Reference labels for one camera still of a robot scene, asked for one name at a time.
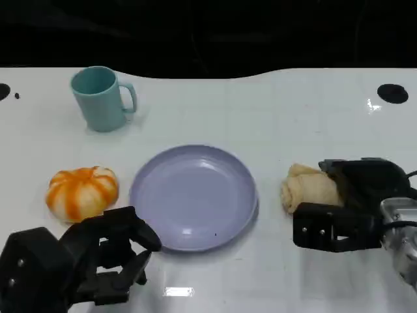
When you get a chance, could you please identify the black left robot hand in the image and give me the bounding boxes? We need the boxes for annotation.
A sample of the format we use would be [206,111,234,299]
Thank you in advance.
[0,205,163,313]

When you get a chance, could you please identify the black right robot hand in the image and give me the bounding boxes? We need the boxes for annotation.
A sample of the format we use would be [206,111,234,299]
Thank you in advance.
[292,158,410,254]

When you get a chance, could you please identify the orange and white bread roll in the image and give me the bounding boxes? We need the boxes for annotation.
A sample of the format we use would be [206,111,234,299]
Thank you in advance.
[45,166,120,224]

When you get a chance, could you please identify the lilac plate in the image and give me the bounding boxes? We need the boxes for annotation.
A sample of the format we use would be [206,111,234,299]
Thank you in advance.
[129,144,260,252]

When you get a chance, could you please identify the pale green mug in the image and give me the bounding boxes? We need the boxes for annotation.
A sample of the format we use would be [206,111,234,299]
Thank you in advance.
[70,66,138,133]

